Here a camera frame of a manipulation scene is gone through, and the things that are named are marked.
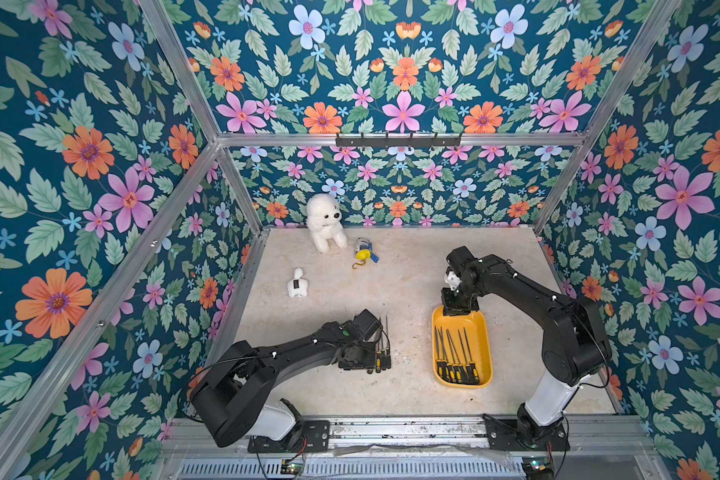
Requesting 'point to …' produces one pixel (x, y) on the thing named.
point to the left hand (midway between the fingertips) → (376, 362)
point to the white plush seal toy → (323, 217)
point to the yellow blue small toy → (363, 251)
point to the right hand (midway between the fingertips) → (446, 310)
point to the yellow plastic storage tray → (461, 349)
